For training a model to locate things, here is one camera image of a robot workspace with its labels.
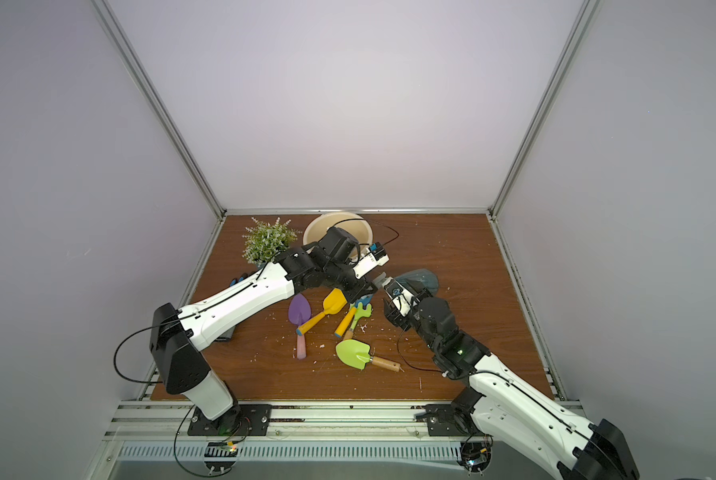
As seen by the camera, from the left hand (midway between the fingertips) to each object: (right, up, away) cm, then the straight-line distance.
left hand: (378, 286), depth 74 cm
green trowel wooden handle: (-6, -20, +8) cm, 23 cm away
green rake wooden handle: (-5, -11, +18) cm, 22 cm away
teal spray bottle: (+14, +1, +13) cm, 19 cm away
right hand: (+6, +1, +1) cm, 6 cm away
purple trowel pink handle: (-24, -12, +18) cm, 32 cm away
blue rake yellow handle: (-9, -13, +14) cm, 21 cm away
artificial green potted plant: (-35, +11, +14) cm, 39 cm away
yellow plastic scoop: (-14, -9, +20) cm, 26 cm away
